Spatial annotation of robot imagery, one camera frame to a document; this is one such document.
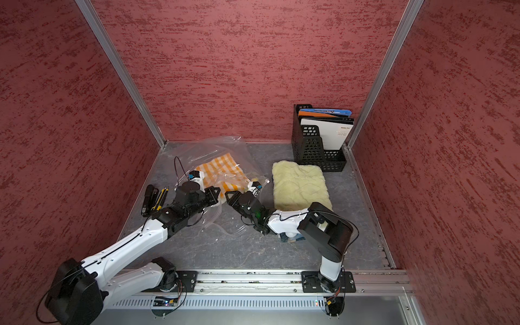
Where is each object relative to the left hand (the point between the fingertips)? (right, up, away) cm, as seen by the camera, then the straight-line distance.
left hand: (220, 192), depth 82 cm
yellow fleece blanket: (+33, +1, +10) cm, 35 cm away
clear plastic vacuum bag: (-23, +17, +31) cm, 43 cm away
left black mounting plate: (-11, -32, -8) cm, 35 cm away
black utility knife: (-38, -4, +15) cm, 41 cm away
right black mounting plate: (+36, -32, -8) cm, 49 cm away
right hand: (+2, -4, +4) cm, 6 cm away
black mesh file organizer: (+39, +19, +10) cm, 44 cm away
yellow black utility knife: (-32, -6, +13) cm, 35 cm away
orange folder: (+42, +36, +16) cm, 58 cm away
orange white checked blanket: (-3, +7, +21) cm, 22 cm away
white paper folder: (+51, +26, +13) cm, 58 cm away
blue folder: (+49, +37, +13) cm, 63 cm away
